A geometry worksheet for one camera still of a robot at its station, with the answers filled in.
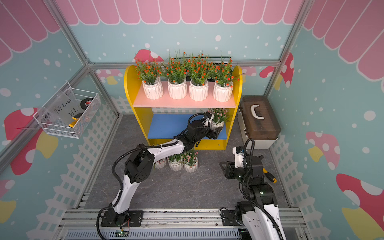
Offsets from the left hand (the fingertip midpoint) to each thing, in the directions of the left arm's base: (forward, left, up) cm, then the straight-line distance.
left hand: (215, 125), depth 90 cm
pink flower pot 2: (-19, +23, -12) cm, 33 cm away
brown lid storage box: (+3, -26, +1) cm, 26 cm away
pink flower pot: (-3, -1, +10) cm, 11 cm away
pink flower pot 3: (-20, +15, -9) cm, 26 cm away
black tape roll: (+1, +71, +15) cm, 73 cm away
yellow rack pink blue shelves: (+8, +35, -5) cm, 36 cm away
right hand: (-25, -2, +1) cm, 25 cm away
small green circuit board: (-53, +48, -20) cm, 74 cm away
